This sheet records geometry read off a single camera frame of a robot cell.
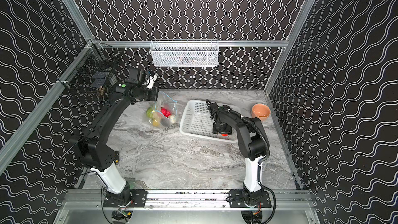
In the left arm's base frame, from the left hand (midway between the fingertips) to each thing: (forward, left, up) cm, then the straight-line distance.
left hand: (161, 94), depth 83 cm
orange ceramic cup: (+10, -60, -25) cm, 66 cm away
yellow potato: (-4, +8, -21) cm, 23 cm away
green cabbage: (+3, +13, -19) cm, 24 cm away
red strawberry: (+4, +3, -20) cm, 20 cm away
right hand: (-7, -35, -26) cm, 44 cm away
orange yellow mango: (-9, -35, -24) cm, 44 cm away
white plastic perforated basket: (+3, -16, -26) cm, 31 cm away
